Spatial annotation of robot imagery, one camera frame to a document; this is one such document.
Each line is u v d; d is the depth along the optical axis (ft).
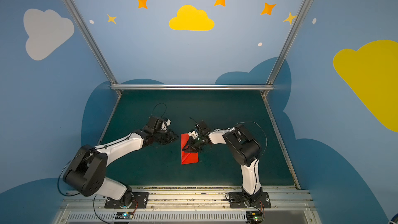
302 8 2.56
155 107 2.44
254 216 2.33
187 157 2.90
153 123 2.32
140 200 2.46
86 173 1.43
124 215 2.35
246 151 1.71
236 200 2.44
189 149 2.76
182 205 2.41
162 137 2.53
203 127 2.65
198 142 2.76
